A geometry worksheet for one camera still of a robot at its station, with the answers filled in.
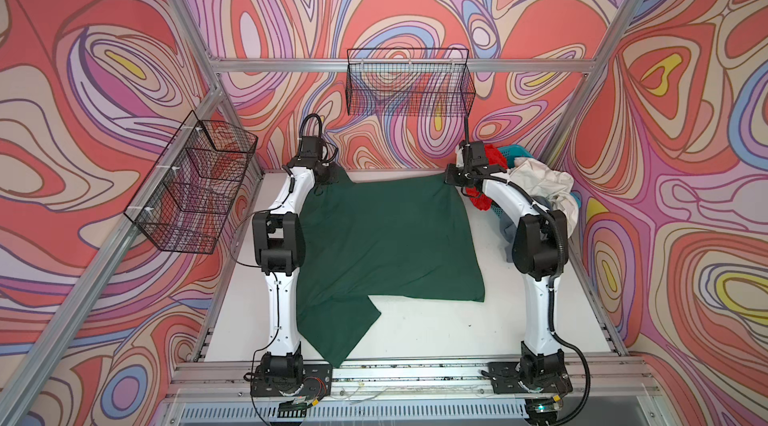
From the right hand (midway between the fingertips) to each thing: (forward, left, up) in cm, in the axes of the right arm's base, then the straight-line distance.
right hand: (450, 179), depth 102 cm
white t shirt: (-5, -28, +4) cm, 28 cm away
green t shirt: (-18, +25, -7) cm, 32 cm away
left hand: (+4, +40, +2) cm, 41 cm away
